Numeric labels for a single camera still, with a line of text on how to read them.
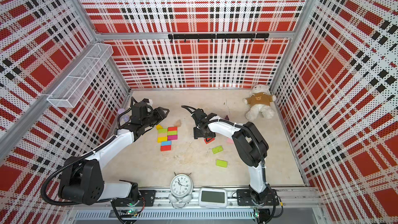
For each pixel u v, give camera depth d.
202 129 0.67
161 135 0.97
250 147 0.50
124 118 0.66
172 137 0.94
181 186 0.74
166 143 0.93
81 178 0.43
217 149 0.89
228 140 0.58
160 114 0.76
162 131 0.97
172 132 0.96
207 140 0.80
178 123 1.02
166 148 0.89
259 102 1.04
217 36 0.88
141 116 0.67
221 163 0.85
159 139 0.93
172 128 0.99
